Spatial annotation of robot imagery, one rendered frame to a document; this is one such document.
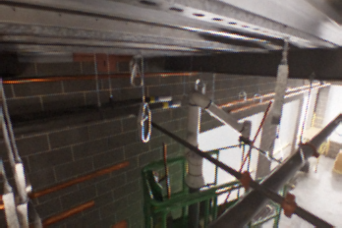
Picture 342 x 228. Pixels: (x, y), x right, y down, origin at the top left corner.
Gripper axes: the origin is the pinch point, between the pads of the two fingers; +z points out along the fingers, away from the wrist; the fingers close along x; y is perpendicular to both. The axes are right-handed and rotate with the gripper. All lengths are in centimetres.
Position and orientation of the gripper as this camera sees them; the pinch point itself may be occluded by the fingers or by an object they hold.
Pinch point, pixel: (245, 149)
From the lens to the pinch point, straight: 203.0
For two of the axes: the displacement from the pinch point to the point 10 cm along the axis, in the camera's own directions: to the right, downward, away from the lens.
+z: 0.0, 9.8, 2.2
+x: -3.9, -2.0, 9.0
